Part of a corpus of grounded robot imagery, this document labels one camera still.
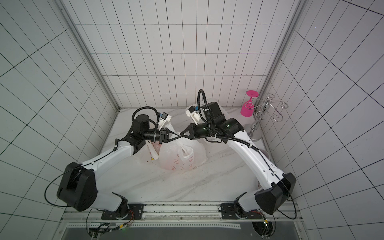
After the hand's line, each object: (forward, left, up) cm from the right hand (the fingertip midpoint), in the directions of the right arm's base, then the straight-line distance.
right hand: (182, 131), depth 67 cm
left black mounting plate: (-29, +23, -30) cm, 48 cm away
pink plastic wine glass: (+22, -35, -6) cm, 41 cm away
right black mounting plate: (-26, -24, -30) cm, 46 cm away
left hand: (0, +3, -7) cm, 7 cm away
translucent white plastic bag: (+3, +19, -22) cm, 29 cm away
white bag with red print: (-7, 0, -10) cm, 12 cm away
